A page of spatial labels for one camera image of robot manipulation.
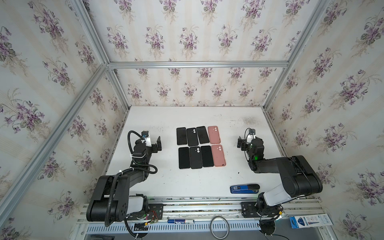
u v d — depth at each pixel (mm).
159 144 820
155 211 723
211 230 675
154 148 793
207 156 930
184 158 908
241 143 840
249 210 732
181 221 697
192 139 1019
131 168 586
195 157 911
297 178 459
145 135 746
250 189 769
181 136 1011
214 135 1049
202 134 1041
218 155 935
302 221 700
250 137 818
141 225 702
